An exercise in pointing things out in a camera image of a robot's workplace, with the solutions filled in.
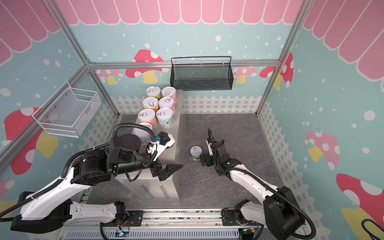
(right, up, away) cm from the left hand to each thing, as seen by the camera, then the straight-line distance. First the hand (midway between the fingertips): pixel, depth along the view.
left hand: (174, 158), depth 55 cm
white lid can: (+8, -3, +38) cm, 39 cm away
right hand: (+14, -3, +31) cm, 35 cm away
